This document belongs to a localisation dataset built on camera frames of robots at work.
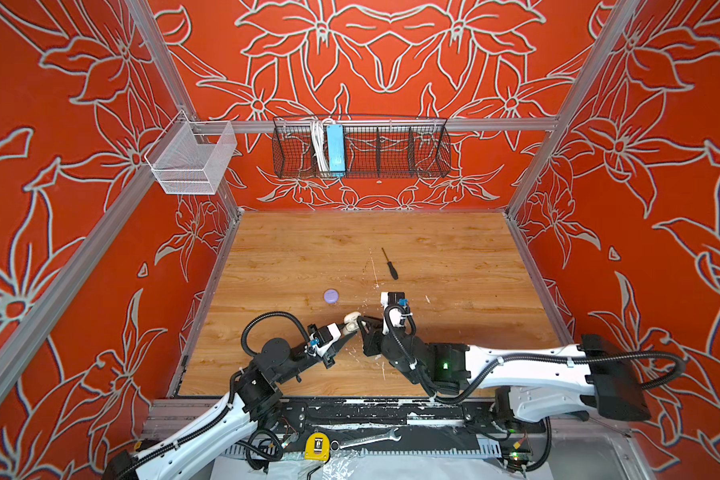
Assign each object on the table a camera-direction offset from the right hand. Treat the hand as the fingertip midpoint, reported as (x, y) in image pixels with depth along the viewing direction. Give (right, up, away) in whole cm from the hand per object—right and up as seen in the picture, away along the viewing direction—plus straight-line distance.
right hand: (349, 325), depth 69 cm
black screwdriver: (+14, +10, +34) cm, 38 cm away
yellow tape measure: (-7, -28, -1) cm, 29 cm away
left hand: (0, 0, +1) cm, 1 cm away
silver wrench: (-3, -29, 0) cm, 29 cm away
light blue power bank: (-5, +48, +21) cm, 52 cm away
